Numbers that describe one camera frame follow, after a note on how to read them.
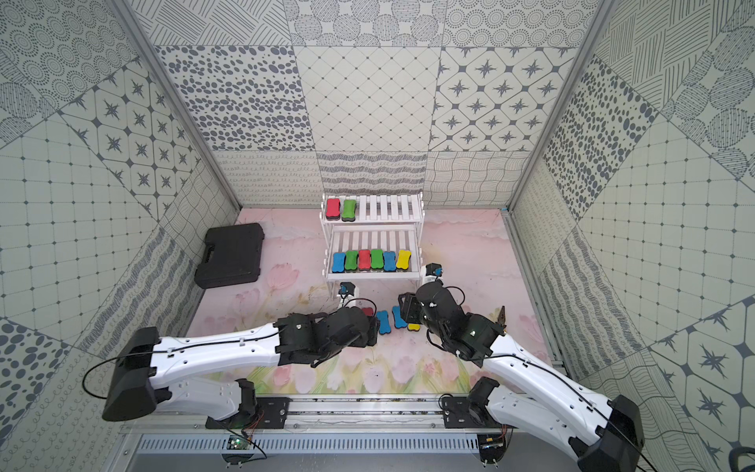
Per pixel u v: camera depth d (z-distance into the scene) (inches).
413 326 34.5
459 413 29.0
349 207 32.1
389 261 34.5
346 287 26.4
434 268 26.4
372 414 30.0
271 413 28.9
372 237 37.5
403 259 34.7
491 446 28.4
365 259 34.7
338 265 33.9
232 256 39.5
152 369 16.1
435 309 21.7
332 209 32.2
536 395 17.9
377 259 34.9
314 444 27.6
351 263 34.3
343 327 21.2
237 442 28.1
